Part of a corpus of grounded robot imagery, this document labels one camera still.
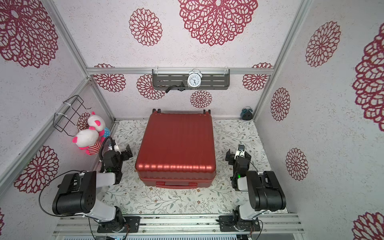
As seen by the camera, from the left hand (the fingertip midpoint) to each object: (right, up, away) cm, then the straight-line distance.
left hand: (122, 147), depth 93 cm
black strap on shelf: (+37, +37, 0) cm, 52 cm away
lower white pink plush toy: (-16, +5, -8) cm, 19 cm away
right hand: (+72, -1, -2) cm, 72 cm away
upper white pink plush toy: (-15, +15, -1) cm, 22 cm away
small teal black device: (+87, +24, +24) cm, 93 cm away
